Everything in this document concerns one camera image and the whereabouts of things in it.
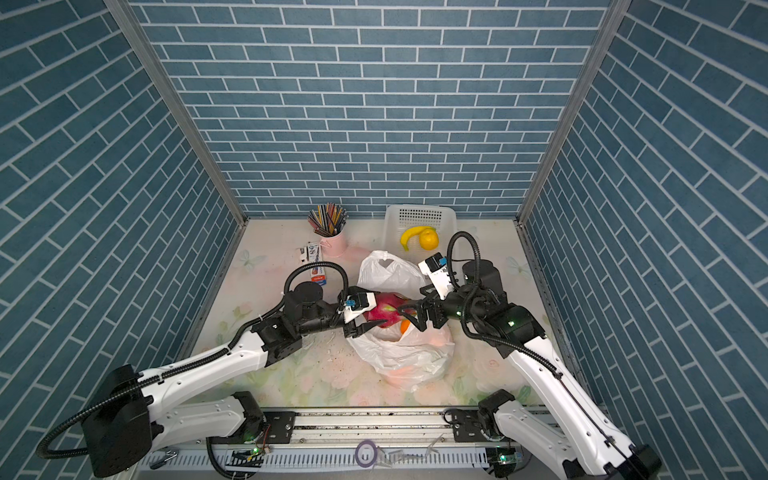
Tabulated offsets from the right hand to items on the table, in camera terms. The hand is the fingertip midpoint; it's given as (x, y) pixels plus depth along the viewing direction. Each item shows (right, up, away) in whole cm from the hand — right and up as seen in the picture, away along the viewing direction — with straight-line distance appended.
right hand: (409, 296), depth 68 cm
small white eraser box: (-37, +8, +39) cm, 55 cm away
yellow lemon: (+9, +14, +40) cm, 43 cm away
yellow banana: (+4, +17, +45) cm, 49 cm away
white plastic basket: (-2, +23, +47) cm, 52 cm away
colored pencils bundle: (-27, +21, +34) cm, 48 cm away
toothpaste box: (-34, +8, +40) cm, 53 cm away
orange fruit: (-1, -7, +1) cm, 7 cm away
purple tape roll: (-10, -37, +4) cm, 38 cm away
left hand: (-7, -3, +4) cm, 8 cm away
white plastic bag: (+3, -18, +8) cm, 20 cm away
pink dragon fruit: (-5, -3, 0) cm, 6 cm away
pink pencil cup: (-25, +11, +34) cm, 44 cm away
